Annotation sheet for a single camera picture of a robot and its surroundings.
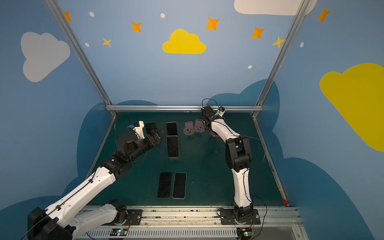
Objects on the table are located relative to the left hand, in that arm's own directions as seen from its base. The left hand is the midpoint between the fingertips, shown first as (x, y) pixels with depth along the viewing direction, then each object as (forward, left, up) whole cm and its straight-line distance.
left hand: (163, 133), depth 72 cm
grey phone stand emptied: (+23, -12, -23) cm, 34 cm away
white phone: (-16, -7, -28) cm, 34 cm away
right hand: (+24, -32, -17) cm, 43 cm away
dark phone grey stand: (-16, +1, -28) cm, 32 cm away
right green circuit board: (-37, -41, -29) cm, 62 cm away
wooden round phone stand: (+21, -30, -28) cm, 46 cm away
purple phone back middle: (+25, +2, -27) cm, 37 cm away
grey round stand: (+26, -19, -25) cm, 40 cm away
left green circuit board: (-38, +21, -29) cm, 52 cm away
